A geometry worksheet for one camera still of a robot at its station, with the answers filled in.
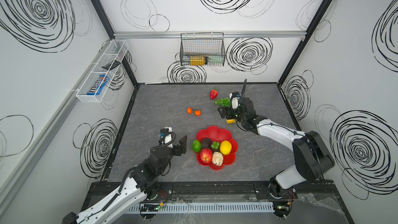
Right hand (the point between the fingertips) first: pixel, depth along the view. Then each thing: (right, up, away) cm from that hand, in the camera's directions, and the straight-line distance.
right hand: (223, 106), depth 89 cm
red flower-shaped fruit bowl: (-3, -16, +2) cm, 17 cm away
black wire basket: (-12, +37, +10) cm, 40 cm away
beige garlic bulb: (-5, -25, -12) cm, 28 cm away
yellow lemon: (+1, -22, -6) cm, 22 cm away
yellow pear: (+6, -9, +6) cm, 13 cm away
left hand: (-23, -15, -11) cm, 29 cm away
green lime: (-15, -20, -8) cm, 27 cm away
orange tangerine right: (-15, -5, +13) cm, 20 cm away
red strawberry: (-4, +8, +20) cm, 22 cm away
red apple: (-10, -24, -11) cm, 29 cm away
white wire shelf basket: (-64, +34, +3) cm, 72 cm away
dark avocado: (-10, -20, -4) cm, 23 cm away
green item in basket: (-4, +27, -2) cm, 28 cm away
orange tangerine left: (-21, -3, +13) cm, 25 cm away
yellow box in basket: (-15, +27, 0) cm, 30 cm away
